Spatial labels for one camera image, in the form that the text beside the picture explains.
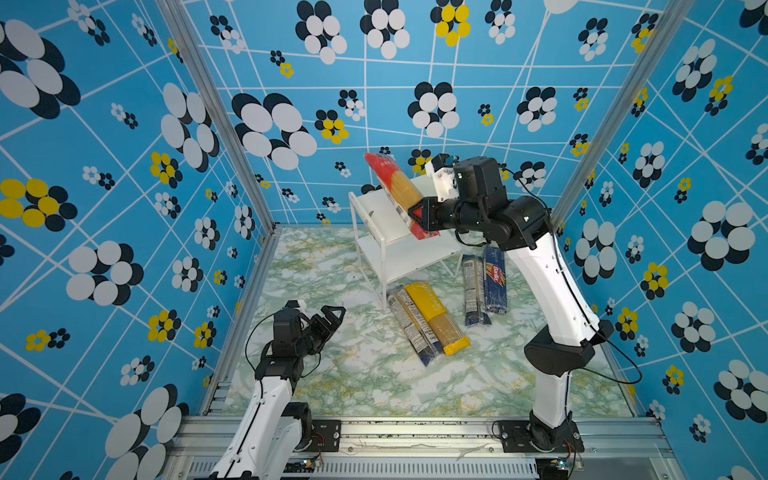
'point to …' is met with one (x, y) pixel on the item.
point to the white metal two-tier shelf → (387, 251)
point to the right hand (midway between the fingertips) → (415, 209)
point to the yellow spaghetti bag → (445, 329)
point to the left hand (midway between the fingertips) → (340, 316)
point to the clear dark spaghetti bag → (474, 278)
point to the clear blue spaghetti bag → (420, 337)
